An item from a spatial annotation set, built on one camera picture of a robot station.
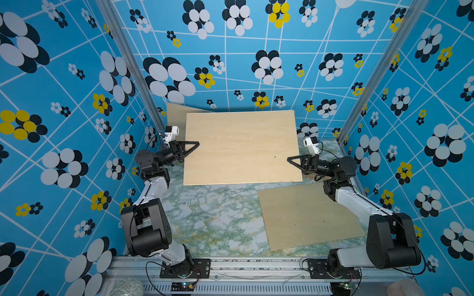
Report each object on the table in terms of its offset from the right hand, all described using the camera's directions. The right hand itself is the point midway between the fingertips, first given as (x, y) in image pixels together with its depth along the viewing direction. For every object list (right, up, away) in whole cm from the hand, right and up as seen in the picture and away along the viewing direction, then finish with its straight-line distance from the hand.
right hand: (291, 163), depth 69 cm
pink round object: (+42, -46, -1) cm, 62 cm away
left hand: (-35, +6, +2) cm, 35 cm away
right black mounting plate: (+12, -43, +5) cm, 45 cm away
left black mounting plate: (-36, -43, +5) cm, 56 cm away
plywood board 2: (+11, -27, +22) cm, 36 cm away
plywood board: (-19, +6, +2) cm, 20 cm away
